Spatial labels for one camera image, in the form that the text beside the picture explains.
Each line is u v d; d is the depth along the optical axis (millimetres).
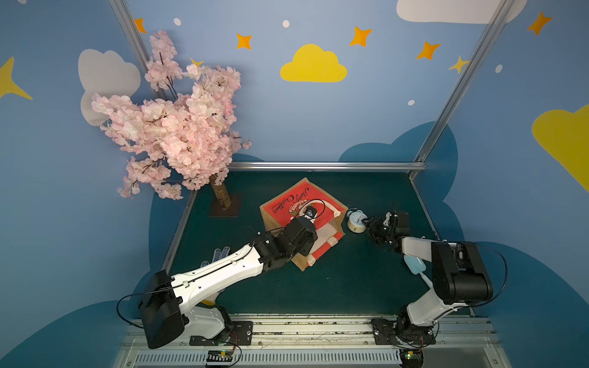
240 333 742
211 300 800
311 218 650
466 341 735
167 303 392
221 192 984
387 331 749
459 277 469
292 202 912
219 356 728
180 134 593
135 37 736
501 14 702
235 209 1076
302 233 556
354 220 986
